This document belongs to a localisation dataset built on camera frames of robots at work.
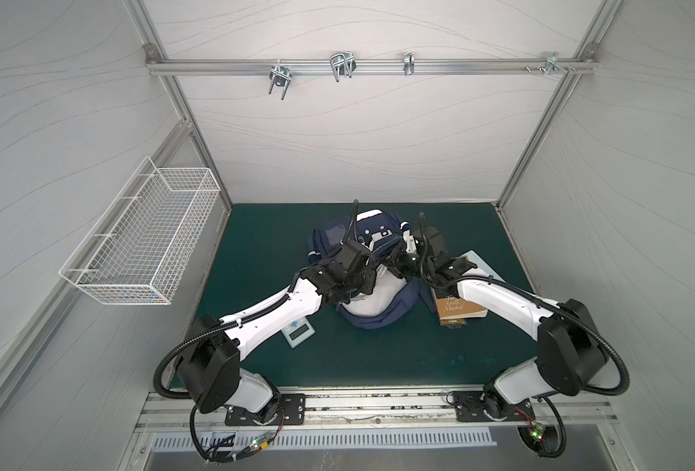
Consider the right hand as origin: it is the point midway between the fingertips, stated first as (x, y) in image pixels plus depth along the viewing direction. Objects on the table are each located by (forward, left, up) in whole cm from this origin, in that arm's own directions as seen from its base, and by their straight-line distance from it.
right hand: (375, 257), depth 82 cm
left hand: (-5, +1, -2) cm, 6 cm away
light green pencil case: (+11, -37, -17) cm, 42 cm away
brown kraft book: (-8, -25, -16) cm, 30 cm away
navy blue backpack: (-8, -5, -9) cm, 14 cm away
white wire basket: (-8, +56, +14) cm, 58 cm away
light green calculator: (-16, +22, -17) cm, 32 cm away
